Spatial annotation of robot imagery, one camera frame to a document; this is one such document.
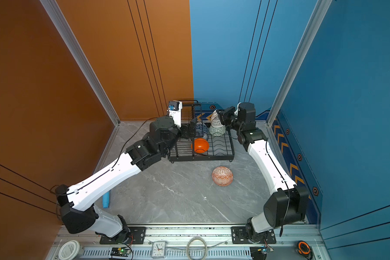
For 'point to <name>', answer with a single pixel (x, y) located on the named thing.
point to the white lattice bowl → (215, 120)
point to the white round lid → (70, 250)
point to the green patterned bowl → (217, 131)
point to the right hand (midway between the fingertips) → (213, 109)
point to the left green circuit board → (121, 251)
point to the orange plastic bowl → (200, 145)
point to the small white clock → (158, 249)
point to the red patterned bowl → (222, 176)
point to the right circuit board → (264, 249)
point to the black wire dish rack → (221, 148)
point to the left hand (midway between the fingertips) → (187, 115)
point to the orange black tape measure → (304, 248)
